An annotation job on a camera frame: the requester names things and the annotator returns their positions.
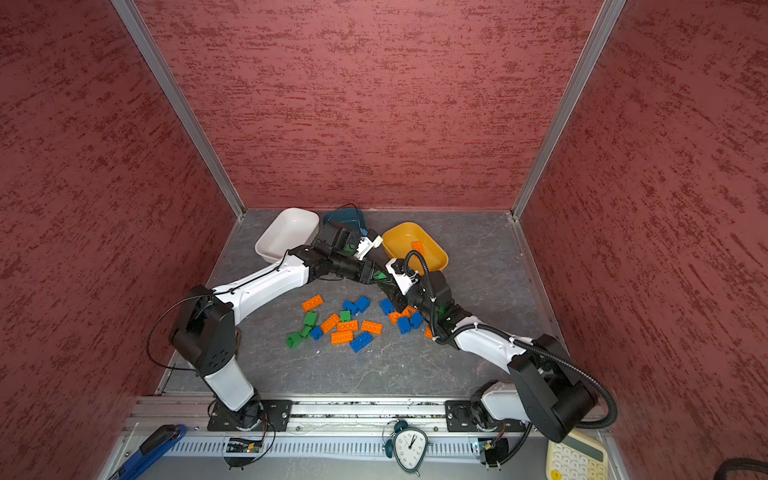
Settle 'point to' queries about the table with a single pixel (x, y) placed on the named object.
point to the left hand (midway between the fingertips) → (385, 283)
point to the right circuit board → (497, 452)
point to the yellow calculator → (577, 457)
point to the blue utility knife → (161, 442)
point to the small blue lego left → (316, 333)
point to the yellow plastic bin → (401, 239)
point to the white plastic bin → (289, 227)
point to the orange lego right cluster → (394, 316)
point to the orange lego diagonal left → (329, 323)
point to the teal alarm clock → (408, 446)
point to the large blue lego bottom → (361, 341)
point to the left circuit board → (243, 447)
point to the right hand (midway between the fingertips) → (381, 284)
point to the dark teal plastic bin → (352, 217)
